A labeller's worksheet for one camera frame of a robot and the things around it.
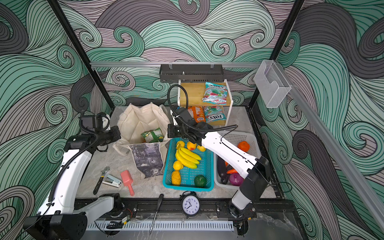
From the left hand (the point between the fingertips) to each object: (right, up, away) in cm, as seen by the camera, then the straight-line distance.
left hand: (119, 130), depth 75 cm
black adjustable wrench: (-14, -29, +7) cm, 33 cm away
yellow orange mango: (+37, -11, +17) cm, 42 cm away
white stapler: (-7, -28, +6) cm, 30 cm away
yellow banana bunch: (+35, -18, +13) cm, 42 cm away
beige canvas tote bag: (+3, +6, +12) cm, 14 cm away
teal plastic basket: (+42, -26, +3) cm, 50 cm away
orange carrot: (+60, -22, +5) cm, 64 cm away
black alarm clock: (+37, -36, -2) cm, 52 cm away
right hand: (+25, +1, -1) cm, 25 cm away
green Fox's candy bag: (+52, +9, +18) cm, 56 cm away
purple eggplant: (+54, -22, +5) cm, 59 cm away
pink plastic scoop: (+1, -28, +7) cm, 29 cm away
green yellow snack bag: (+13, -5, +17) cm, 22 cm away
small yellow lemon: (+44, -13, +18) cm, 49 cm away
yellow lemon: (+29, -21, +9) cm, 37 cm away
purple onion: (+61, -26, +3) cm, 66 cm away
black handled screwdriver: (+21, -35, +1) cm, 41 cm away
